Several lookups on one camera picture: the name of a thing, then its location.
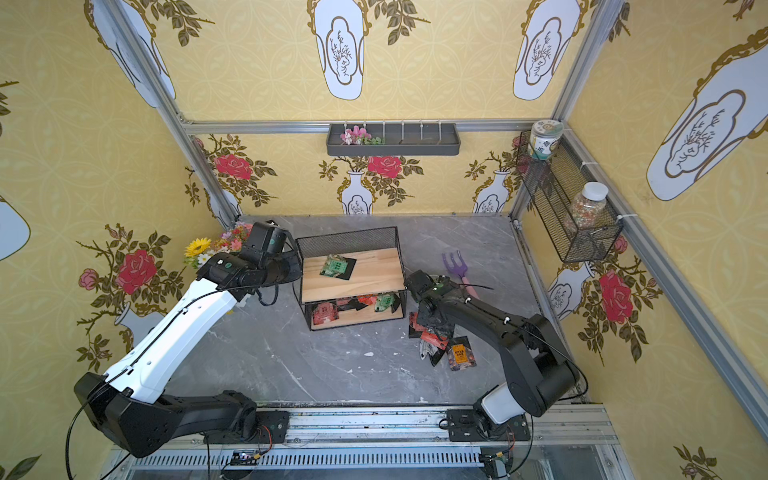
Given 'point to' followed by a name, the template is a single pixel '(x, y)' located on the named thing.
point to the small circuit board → (243, 459)
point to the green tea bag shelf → (383, 301)
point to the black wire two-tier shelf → (352, 278)
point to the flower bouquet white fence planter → (201, 249)
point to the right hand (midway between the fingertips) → (437, 317)
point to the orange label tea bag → (460, 354)
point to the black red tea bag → (439, 340)
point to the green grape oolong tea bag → (339, 266)
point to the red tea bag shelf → (325, 312)
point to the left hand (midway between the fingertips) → (286, 263)
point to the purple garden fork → (460, 269)
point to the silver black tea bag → (434, 353)
